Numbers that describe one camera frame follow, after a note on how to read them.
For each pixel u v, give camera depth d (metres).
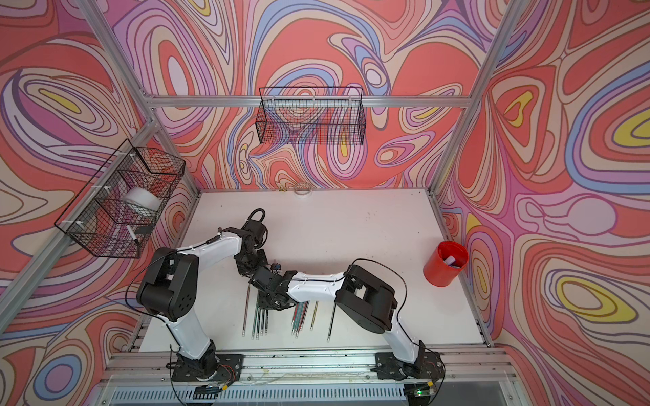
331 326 0.82
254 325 0.82
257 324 0.82
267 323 0.79
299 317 0.82
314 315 0.84
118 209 0.78
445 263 0.85
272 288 0.68
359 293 0.54
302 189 1.23
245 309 0.84
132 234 0.73
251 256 0.79
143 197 0.75
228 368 0.73
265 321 0.81
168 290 0.49
